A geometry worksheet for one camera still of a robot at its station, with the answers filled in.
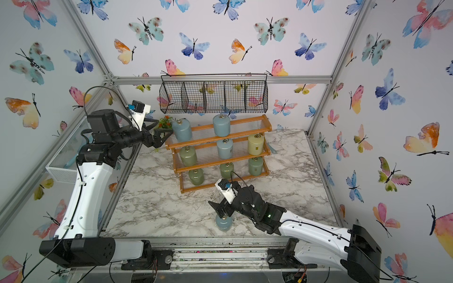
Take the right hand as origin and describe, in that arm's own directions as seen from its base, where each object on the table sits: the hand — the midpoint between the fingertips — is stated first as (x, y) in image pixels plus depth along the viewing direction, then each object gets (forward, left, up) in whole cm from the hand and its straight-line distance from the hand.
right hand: (219, 191), depth 71 cm
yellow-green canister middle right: (+25, -15, +1) cm, 30 cm away
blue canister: (+20, +16, +14) cm, 29 cm away
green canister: (+17, +16, 0) cm, 23 cm away
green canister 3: (+18, -1, -13) cm, 23 cm away
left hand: (+16, +21, +20) cm, 33 cm away
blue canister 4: (+22, -1, +1) cm, 22 cm away
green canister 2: (+14, +14, -13) cm, 24 cm away
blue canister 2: (+24, +1, +14) cm, 28 cm away
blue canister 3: (-8, -2, -14) cm, 17 cm away
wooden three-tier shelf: (+22, +11, -9) cm, 26 cm away
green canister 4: (+21, -16, -12) cm, 29 cm away
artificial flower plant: (+44, +36, -4) cm, 57 cm away
